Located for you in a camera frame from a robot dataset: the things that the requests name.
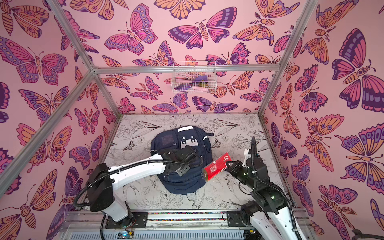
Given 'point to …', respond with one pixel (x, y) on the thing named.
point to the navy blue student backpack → (192, 180)
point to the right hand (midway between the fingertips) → (226, 160)
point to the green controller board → (125, 235)
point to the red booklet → (215, 167)
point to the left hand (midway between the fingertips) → (184, 162)
